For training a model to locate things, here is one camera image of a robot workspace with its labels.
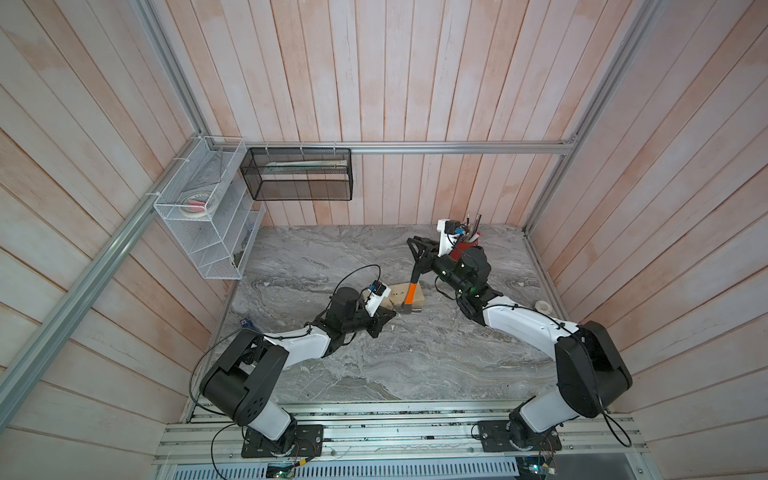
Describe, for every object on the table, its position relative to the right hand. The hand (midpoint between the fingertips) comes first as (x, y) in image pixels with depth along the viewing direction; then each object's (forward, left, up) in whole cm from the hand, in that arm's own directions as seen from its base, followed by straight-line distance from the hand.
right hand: (409, 239), depth 79 cm
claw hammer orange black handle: (-12, 0, -16) cm, 20 cm away
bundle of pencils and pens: (+20, -25, -18) cm, 37 cm away
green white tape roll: (-4, -45, -27) cm, 53 cm away
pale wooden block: (-2, +2, -25) cm, 25 cm away
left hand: (-13, +4, -20) cm, 24 cm away
